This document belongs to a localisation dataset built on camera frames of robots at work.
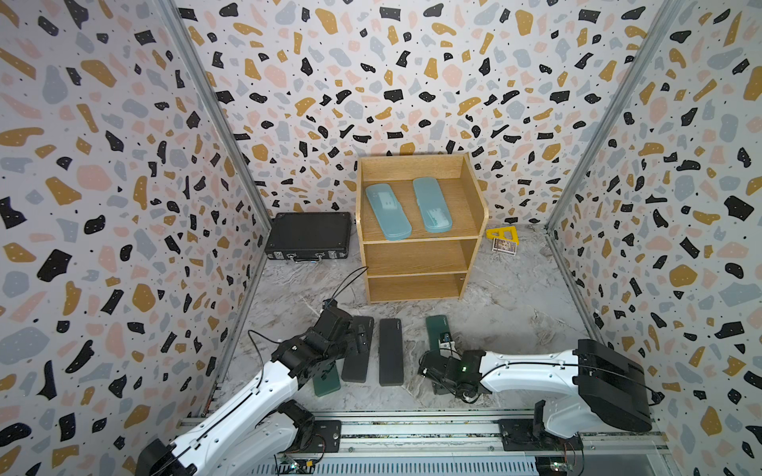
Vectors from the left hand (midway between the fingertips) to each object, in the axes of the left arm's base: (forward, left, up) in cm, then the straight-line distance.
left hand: (358, 337), depth 80 cm
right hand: (-9, -23, -11) cm, 27 cm away
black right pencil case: (-1, -9, -11) cm, 14 cm away
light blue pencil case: (+26, -9, +22) cm, 35 cm away
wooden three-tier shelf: (+20, -20, +6) cm, 29 cm away
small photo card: (+40, -52, -9) cm, 66 cm away
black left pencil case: (-4, +1, -10) cm, 11 cm away
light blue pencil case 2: (+28, -21, +22) cm, 41 cm away
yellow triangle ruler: (+47, -56, -10) cm, 74 cm away
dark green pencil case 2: (+8, -23, -10) cm, 26 cm away
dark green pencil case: (-8, +9, -10) cm, 16 cm away
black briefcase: (+47, +24, -10) cm, 54 cm away
